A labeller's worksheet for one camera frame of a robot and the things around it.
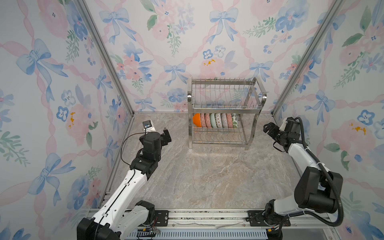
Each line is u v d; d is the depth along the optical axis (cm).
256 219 73
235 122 100
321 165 47
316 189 44
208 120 100
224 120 100
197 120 103
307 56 86
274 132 80
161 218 74
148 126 63
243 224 73
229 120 100
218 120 100
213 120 100
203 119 100
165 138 72
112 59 90
